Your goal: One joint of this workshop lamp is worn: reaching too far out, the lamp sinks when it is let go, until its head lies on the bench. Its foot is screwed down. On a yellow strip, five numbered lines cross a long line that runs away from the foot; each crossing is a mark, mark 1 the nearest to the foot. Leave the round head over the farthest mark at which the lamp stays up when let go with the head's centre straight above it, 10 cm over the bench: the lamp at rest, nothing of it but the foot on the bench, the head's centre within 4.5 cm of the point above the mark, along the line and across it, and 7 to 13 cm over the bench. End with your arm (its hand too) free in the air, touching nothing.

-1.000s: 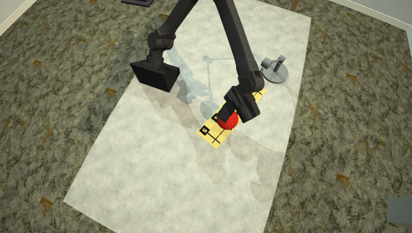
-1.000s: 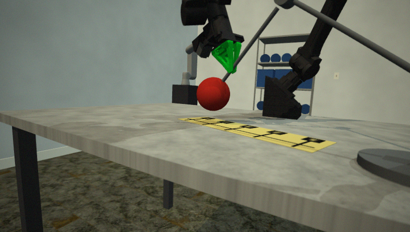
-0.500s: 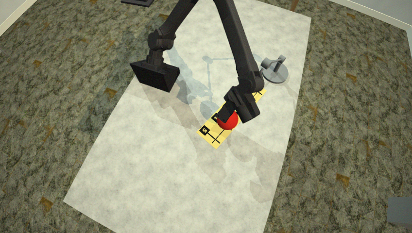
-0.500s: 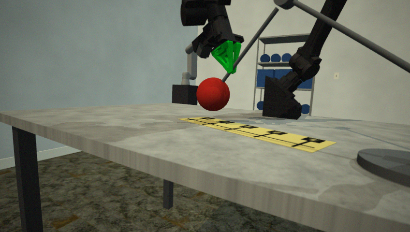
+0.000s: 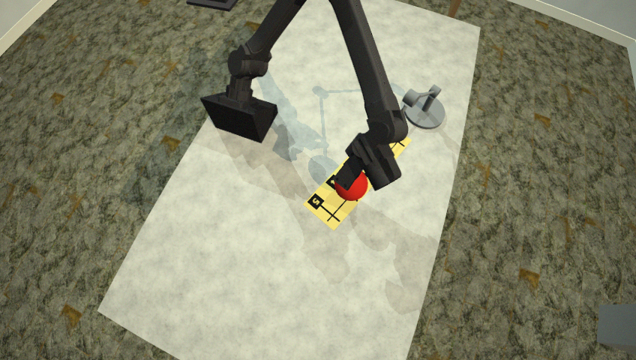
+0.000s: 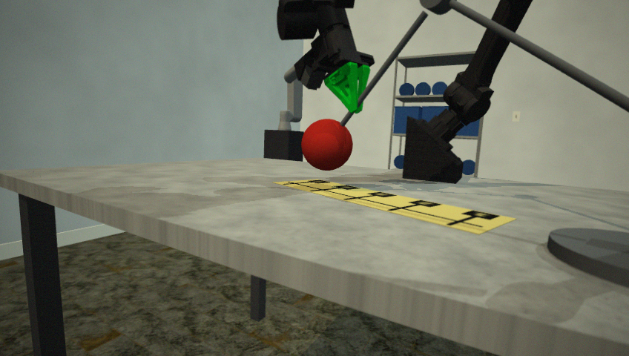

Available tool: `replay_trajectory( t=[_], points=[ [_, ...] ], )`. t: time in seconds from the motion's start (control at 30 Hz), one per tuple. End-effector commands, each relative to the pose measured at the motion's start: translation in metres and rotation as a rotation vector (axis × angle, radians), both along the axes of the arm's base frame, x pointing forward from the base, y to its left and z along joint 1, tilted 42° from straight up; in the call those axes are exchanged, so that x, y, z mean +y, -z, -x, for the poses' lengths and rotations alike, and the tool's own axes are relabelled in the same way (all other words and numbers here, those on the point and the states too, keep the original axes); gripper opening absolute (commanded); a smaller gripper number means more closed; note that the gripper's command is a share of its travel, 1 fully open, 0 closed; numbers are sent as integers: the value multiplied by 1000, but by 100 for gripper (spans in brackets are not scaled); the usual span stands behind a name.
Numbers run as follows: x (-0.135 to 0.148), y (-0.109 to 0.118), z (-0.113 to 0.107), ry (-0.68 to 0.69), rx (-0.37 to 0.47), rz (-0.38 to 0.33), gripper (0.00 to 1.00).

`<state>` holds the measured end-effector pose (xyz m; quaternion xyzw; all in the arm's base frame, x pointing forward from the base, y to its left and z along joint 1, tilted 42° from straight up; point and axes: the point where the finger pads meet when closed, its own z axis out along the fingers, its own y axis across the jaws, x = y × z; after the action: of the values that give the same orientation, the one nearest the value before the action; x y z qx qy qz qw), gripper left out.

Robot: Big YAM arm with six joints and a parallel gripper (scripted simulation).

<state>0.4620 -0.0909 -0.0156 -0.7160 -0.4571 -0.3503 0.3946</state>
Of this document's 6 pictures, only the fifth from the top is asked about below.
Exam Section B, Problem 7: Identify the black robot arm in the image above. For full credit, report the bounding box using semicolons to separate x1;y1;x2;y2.
218;0;409;191

